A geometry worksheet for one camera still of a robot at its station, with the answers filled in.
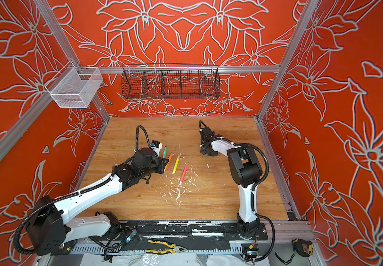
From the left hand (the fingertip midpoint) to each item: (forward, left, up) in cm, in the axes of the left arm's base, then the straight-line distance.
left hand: (167, 158), depth 80 cm
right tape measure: (-32, -60, -13) cm, 69 cm away
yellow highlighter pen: (+5, -3, -15) cm, 16 cm away
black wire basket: (+47, +4, +14) cm, 49 cm away
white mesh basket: (+34, +57, +16) cm, 68 cm away
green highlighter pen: (+1, +1, +4) cm, 4 cm away
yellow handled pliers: (-35, -7, -14) cm, 38 cm away
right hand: (+16, -20, -15) cm, 30 cm away
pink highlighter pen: (-1, -8, -14) cm, 16 cm away
